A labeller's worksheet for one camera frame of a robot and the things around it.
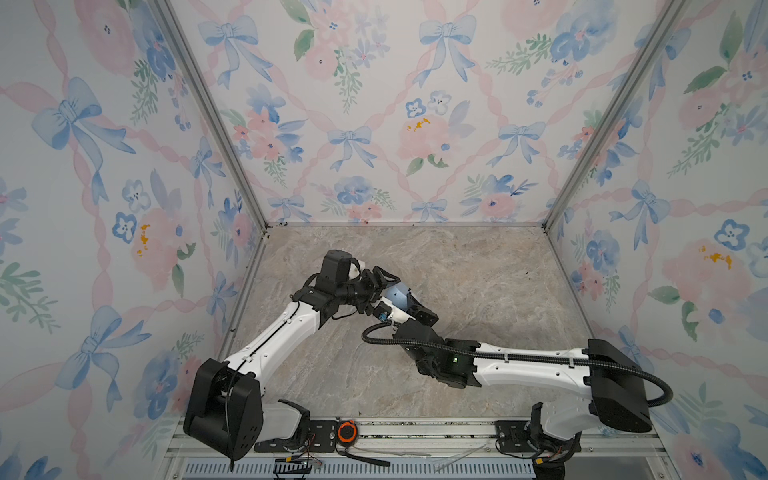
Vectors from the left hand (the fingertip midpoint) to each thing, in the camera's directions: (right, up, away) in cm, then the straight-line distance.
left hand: (398, 286), depth 78 cm
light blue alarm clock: (0, -2, -3) cm, 4 cm away
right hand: (+3, -3, -2) cm, 5 cm away
